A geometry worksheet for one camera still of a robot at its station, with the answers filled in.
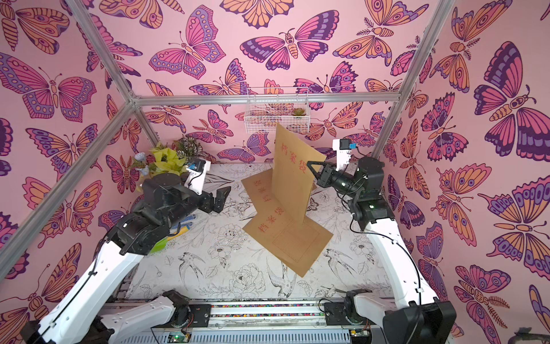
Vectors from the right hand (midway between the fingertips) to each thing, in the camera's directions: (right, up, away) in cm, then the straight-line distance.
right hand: (311, 162), depth 66 cm
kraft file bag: (-20, -9, +45) cm, 50 cm away
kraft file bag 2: (-3, -33, +24) cm, 41 cm away
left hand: (-28, -6, -1) cm, 29 cm away
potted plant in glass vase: (-59, +4, +25) cm, 64 cm away
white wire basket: (-15, +29, +32) cm, 45 cm away
